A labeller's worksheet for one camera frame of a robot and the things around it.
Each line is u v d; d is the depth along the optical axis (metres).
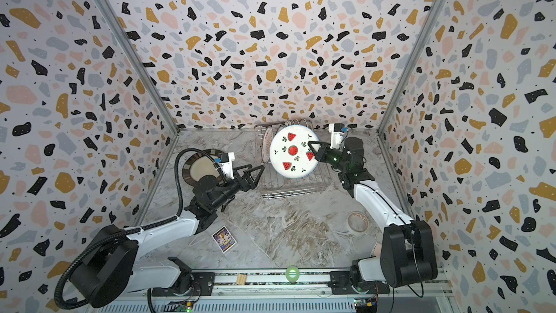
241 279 0.75
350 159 0.63
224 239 0.82
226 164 0.70
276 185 1.00
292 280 0.75
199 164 1.06
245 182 0.70
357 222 0.89
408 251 0.43
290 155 0.82
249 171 0.70
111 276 0.40
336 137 0.74
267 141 1.09
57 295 0.36
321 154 0.72
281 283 0.76
